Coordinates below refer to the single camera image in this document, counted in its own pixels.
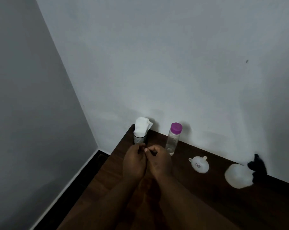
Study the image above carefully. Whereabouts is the black cup with tissues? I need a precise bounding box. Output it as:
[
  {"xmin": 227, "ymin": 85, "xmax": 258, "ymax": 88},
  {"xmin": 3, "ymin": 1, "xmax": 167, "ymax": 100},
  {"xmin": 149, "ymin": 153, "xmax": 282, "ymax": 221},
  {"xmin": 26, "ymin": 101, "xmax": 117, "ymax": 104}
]
[{"xmin": 133, "ymin": 117, "xmax": 154, "ymax": 144}]

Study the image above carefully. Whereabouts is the white plastic funnel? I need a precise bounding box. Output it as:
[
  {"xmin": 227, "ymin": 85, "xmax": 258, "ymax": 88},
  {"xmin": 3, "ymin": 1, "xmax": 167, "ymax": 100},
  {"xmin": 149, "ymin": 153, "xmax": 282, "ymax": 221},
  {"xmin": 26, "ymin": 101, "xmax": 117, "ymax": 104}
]
[{"xmin": 188, "ymin": 155, "xmax": 210, "ymax": 174}]

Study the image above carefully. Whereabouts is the person's right forearm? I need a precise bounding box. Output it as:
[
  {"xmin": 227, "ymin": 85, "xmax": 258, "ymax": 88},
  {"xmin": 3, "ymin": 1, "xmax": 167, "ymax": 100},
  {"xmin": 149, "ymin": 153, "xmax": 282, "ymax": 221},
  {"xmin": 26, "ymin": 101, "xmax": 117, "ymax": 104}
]
[{"xmin": 153, "ymin": 173, "xmax": 242, "ymax": 230}]

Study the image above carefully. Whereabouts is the black spray head with tube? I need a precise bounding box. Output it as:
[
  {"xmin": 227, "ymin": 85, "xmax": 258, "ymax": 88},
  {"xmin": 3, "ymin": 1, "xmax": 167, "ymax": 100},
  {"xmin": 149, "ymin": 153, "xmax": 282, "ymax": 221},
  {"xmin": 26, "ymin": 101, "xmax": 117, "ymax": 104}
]
[{"xmin": 247, "ymin": 153, "xmax": 268, "ymax": 184}]

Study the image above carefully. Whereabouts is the black mesh cup holder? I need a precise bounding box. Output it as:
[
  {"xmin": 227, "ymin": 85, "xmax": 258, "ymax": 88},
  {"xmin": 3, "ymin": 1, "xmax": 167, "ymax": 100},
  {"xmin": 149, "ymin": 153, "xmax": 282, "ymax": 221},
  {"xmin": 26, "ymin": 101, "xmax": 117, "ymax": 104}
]
[{"xmin": 132, "ymin": 124, "xmax": 149, "ymax": 145}]

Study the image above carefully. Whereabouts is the person's left hand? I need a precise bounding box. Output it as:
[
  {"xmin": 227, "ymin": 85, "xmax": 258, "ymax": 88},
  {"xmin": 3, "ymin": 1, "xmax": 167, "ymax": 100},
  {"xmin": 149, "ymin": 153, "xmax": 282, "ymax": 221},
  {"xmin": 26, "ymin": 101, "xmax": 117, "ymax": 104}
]
[{"xmin": 122, "ymin": 143, "xmax": 148, "ymax": 180}]

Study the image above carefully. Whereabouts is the person's right hand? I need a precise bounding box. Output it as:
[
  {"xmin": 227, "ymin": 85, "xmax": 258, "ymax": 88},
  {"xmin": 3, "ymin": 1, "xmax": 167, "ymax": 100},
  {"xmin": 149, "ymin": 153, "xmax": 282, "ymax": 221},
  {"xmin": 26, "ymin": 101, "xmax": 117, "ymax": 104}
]
[{"xmin": 144, "ymin": 144, "xmax": 173, "ymax": 182}]

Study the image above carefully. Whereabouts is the purple bottle cap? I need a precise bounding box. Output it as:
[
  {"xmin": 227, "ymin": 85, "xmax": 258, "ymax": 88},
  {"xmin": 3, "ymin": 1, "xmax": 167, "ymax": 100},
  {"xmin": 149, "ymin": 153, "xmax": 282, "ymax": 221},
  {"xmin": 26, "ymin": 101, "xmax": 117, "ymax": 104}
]
[{"xmin": 170, "ymin": 122, "xmax": 183, "ymax": 134}]

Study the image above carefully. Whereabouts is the white spray bottle body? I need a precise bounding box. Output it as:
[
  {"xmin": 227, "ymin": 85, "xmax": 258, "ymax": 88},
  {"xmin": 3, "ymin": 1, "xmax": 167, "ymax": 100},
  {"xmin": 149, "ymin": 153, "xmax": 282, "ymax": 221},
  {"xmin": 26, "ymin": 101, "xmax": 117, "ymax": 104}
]
[{"xmin": 224, "ymin": 163, "xmax": 254, "ymax": 189}]

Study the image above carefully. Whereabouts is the clear plastic water bottle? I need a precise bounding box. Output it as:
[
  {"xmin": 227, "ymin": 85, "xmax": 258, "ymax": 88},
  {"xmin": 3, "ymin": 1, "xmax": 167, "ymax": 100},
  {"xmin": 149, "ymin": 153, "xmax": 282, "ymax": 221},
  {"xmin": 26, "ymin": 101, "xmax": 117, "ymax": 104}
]
[{"xmin": 165, "ymin": 131, "xmax": 180, "ymax": 157}]

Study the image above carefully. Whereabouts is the dark wooden table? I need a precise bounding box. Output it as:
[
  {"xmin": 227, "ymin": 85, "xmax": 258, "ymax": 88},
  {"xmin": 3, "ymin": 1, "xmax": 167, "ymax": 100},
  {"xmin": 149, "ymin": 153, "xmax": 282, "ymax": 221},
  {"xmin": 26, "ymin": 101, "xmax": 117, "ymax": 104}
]
[{"xmin": 56, "ymin": 124, "xmax": 289, "ymax": 230}]

